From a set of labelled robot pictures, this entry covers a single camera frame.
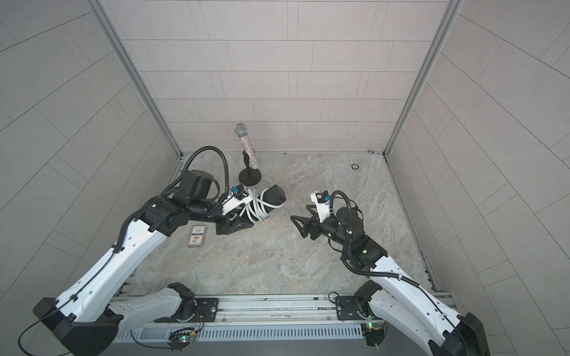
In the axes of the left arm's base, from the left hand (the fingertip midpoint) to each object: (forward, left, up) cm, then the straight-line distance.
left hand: (253, 214), depth 66 cm
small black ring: (+41, -43, -24) cm, 64 cm away
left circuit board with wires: (-28, +21, -24) cm, 43 cm away
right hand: (+3, -14, -5) cm, 15 cm away
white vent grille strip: (-27, +30, -27) cm, 49 cm away
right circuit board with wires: (-27, -38, -25) cm, 53 cm away
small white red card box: (+4, +25, -23) cm, 34 cm away
